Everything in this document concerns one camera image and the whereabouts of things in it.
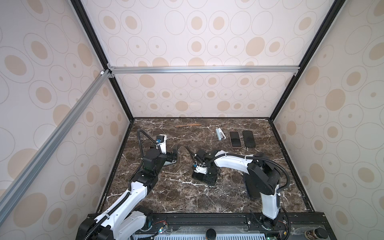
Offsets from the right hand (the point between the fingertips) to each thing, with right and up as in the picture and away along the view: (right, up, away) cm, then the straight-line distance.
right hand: (211, 176), depth 91 cm
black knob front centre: (-3, -16, -27) cm, 32 cm away
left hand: (-21, +22, -12) cm, 33 cm away
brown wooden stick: (-14, +33, +26) cm, 44 cm away
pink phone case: (+19, +22, +16) cm, 33 cm away
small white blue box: (+8, +25, +16) cm, 31 cm away
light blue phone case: (-28, +7, +4) cm, 29 cm away
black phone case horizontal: (+29, +22, +16) cm, 40 cm away
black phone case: (-5, +3, -11) cm, 13 cm away
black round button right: (+43, -17, -26) cm, 53 cm away
